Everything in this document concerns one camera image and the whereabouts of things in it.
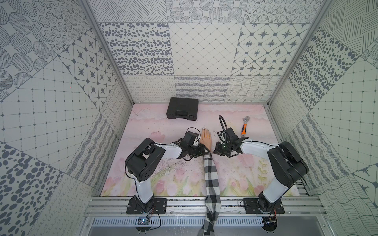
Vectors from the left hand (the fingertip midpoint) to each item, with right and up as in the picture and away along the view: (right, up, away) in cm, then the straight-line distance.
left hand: (211, 156), depth 88 cm
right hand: (+3, +1, +4) cm, 5 cm away
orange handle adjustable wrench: (+29, +21, +22) cm, 42 cm away
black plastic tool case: (-19, +31, +28) cm, 46 cm away
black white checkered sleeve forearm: (-1, -17, -18) cm, 25 cm away
